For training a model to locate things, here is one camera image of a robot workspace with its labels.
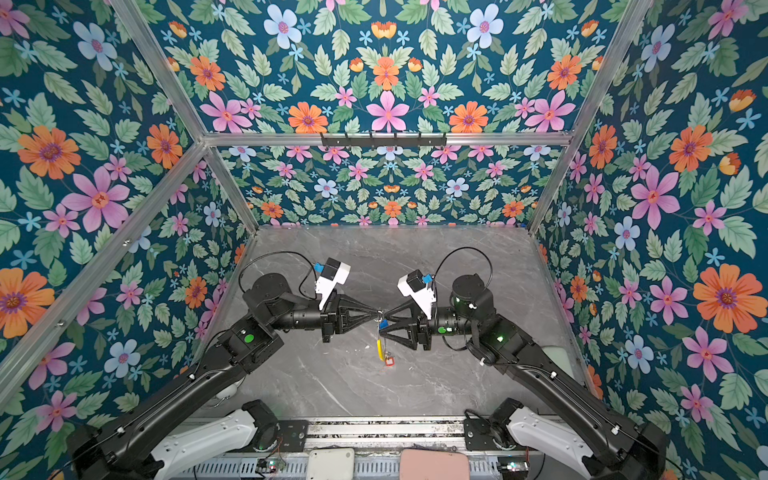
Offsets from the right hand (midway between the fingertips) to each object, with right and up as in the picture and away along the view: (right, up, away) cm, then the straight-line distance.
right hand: (386, 323), depth 60 cm
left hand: (-2, +3, -6) cm, 7 cm away
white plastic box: (-14, -36, +9) cm, 39 cm away
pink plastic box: (+11, -36, +10) cm, 39 cm away
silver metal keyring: (-1, 0, -2) cm, 3 cm away
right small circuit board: (+30, -37, +11) cm, 48 cm away
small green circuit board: (-28, -36, +10) cm, 47 cm away
